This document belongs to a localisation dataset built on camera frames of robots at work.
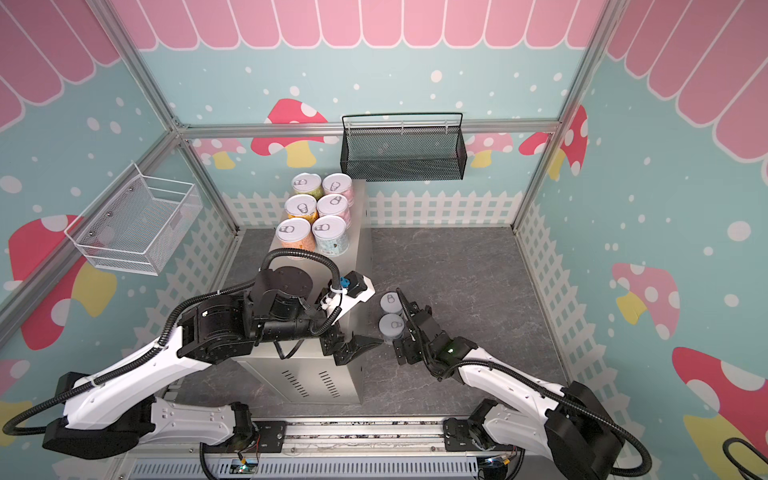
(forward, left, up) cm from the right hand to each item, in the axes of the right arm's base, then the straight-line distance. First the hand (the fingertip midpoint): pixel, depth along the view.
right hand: (407, 339), depth 84 cm
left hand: (-10, +9, +29) cm, 31 cm away
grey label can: (+5, +5, 0) cm, 6 cm away
